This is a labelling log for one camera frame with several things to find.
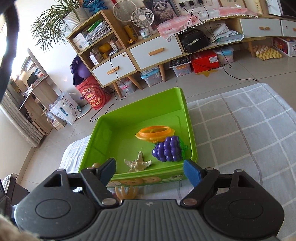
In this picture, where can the clear storage box blue lid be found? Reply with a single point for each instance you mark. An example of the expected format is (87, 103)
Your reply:
(151, 76)

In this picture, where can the grey checked table cloth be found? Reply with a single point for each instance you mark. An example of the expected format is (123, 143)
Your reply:
(251, 128)

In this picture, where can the long wooden tv sideboard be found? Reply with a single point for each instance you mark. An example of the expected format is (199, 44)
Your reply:
(265, 26)

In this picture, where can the black bag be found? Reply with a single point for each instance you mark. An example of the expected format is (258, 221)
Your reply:
(194, 40)

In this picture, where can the orange plastic toy lid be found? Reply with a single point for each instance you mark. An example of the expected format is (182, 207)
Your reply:
(155, 134)

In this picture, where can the beige starfish toy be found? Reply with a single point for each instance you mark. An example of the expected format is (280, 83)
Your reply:
(138, 164)

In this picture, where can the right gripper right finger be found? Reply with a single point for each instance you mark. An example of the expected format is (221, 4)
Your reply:
(203, 182)

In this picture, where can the blue stitch plush toy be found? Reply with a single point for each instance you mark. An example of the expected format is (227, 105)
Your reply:
(94, 6)

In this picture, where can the yellow egg tray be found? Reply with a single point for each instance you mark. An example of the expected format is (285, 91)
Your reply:
(264, 52)

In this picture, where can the red cardboard box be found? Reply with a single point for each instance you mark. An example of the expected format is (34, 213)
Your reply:
(205, 60)

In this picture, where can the brown hand shaped toy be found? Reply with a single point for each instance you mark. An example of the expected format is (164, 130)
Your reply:
(124, 193)

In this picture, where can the wooden desk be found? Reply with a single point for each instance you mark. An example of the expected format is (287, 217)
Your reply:
(32, 85)

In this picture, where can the white toy storage crate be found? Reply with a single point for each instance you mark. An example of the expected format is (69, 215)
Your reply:
(285, 45)

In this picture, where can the potted green plant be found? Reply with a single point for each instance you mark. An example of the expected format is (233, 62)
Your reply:
(50, 27)

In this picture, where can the white desk fan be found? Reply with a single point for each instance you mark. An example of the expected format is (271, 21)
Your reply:
(143, 18)

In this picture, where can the white paper shopping bag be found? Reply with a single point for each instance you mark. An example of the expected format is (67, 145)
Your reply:
(66, 108)

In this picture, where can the green plastic storage box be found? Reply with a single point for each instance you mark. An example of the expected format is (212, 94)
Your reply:
(114, 137)

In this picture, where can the pink lace cloth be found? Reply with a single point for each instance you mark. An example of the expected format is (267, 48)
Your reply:
(181, 24)

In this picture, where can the wooden cabinet with drawers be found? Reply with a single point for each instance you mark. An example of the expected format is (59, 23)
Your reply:
(131, 58)

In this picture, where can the framed cat picture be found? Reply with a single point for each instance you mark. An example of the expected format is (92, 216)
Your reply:
(163, 10)

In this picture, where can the white fan grille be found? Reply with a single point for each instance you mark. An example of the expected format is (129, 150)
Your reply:
(122, 10)

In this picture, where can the purple toy grapes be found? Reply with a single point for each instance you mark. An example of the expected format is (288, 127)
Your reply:
(169, 150)

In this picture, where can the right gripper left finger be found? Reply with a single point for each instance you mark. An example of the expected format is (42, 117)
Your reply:
(95, 181)

